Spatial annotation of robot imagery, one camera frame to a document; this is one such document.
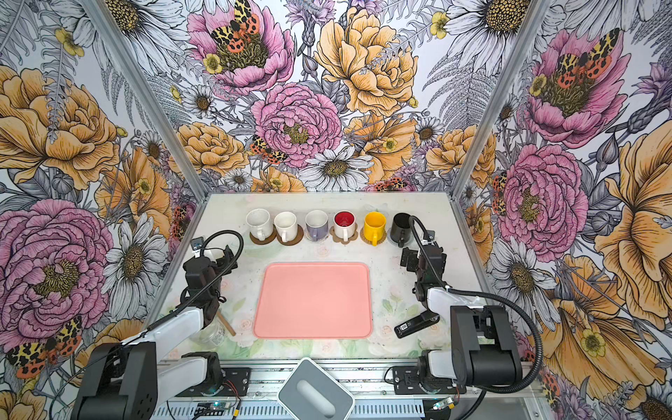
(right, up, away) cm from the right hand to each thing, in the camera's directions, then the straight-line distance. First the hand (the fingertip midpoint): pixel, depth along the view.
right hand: (420, 256), depth 93 cm
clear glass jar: (-64, -21, -16) cm, 69 cm away
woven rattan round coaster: (-17, +4, +12) cm, 21 cm away
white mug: (-58, +11, +7) cm, 59 cm away
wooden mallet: (-64, -21, -8) cm, 68 cm away
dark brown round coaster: (-45, +5, +13) cm, 47 cm away
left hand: (-69, 0, -5) cm, 69 cm away
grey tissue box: (-35, -34, -21) cm, 54 cm away
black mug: (-5, +9, +7) cm, 12 cm away
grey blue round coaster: (-1, +4, +12) cm, 12 cm away
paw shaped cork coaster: (-28, +5, +11) cm, 30 cm away
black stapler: (-4, -19, -11) cm, 22 cm away
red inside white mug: (-26, +11, +13) cm, 31 cm away
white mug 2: (-48, +11, +6) cm, 49 cm away
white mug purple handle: (-37, +10, +13) cm, 41 cm away
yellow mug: (-15, +10, +7) cm, 19 cm away
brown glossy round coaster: (-57, +4, +10) cm, 58 cm away
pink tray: (-34, -15, -3) cm, 37 cm away
